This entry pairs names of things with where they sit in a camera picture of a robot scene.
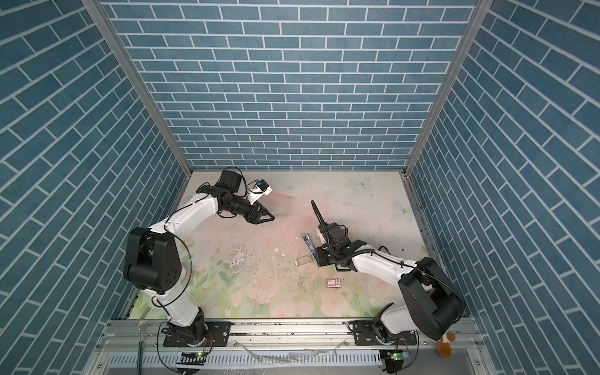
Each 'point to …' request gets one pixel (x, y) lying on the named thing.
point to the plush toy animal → (444, 344)
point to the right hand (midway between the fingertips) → (314, 254)
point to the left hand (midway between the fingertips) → (269, 214)
